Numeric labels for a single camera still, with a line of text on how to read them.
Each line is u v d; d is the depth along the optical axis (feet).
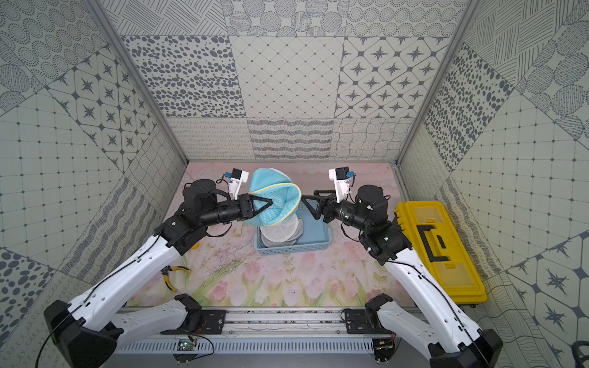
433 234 2.50
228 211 1.91
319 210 1.88
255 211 2.02
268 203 2.16
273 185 2.09
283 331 2.41
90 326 1.26
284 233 2.97
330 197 1.88
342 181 1.89
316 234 3.13
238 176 2.06
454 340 1.23
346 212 1.85
